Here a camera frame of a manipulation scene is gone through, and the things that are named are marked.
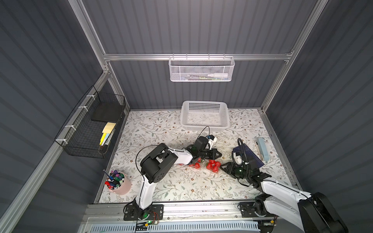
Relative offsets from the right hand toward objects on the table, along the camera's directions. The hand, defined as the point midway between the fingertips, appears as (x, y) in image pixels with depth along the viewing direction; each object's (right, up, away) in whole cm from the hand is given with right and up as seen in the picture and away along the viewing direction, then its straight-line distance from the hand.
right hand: (223, 167), depth 85 cm
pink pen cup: (-56, -3, -13) cm, 57 cm away
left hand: (+1, +5, +1) cm, 5 cm away
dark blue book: (+21, +4, +11) cm, 24 cm away
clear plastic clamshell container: (-17, +2, +4) cm, 17 cm away
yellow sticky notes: (-62, +23, -13) cm, 67 cm away
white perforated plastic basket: (-8, +33, +31) cm, 46 cm away
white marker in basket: (-1, +58, +8) cm, 58 cm away
